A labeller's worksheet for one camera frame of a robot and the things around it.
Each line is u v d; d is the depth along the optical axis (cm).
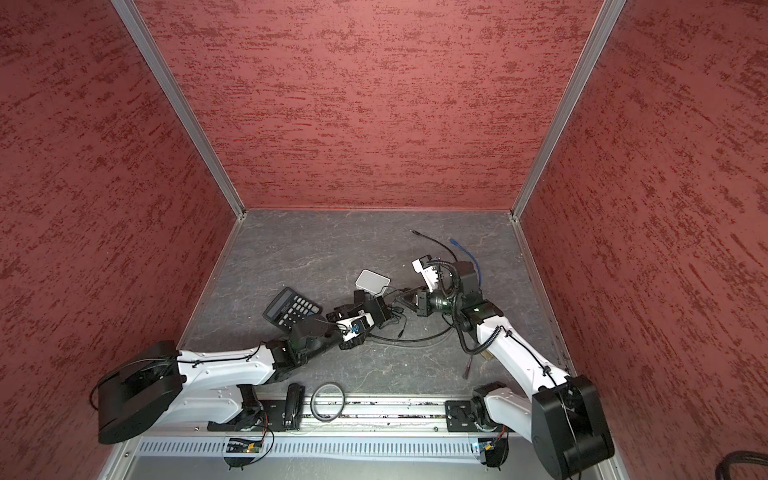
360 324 66
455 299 64
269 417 73
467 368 83
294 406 74
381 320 76
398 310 93
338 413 75
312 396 77
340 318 71
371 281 98
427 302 69
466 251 110
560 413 40
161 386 43
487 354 55
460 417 74
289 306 92
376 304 76
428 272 72
